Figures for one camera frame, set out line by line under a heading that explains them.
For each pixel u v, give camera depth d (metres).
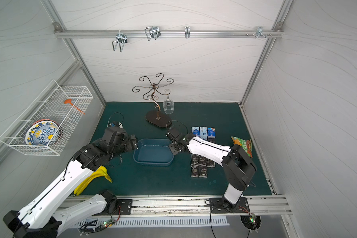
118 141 0.54
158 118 1.09
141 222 0.70
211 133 1.01
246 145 0.92
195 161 0.88
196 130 1.01
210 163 0.87
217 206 0.73
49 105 0.70
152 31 0.77
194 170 0.84
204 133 1.00
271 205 0.77
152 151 0.95
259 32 0.77
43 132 0.62
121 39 0.78
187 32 0.79
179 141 0.64
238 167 0.46
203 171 0.84
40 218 0.38
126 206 0.74
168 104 0.89
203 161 0.88
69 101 0.78
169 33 0.79
